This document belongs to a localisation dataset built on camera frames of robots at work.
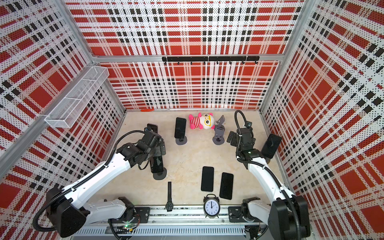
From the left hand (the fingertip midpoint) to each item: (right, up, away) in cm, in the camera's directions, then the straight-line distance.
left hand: (156, 150), depth 80 cm
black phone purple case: (0, -8, +2) cm, 8 cm away
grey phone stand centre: (+37, +9, +19) cm, 42 cm away
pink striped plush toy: (+28, +16, +25) cm, 41 cm away
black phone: (-4, +12, +11) cm, 17 cm away
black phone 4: (+39, -20, +4) cm, 44 cm away
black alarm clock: (+30, -27, -5) cm, 41 cm away
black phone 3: (+28, -18, +7) cm, 34 cm away
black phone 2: (+10, +12, +21) cm, 26 cm away
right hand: (+47, +8, +4) cm, 47 cm away
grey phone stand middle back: (+11, +2, +24) cm, 26 cm away
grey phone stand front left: (0, -17, +8) cm, 19 cm away
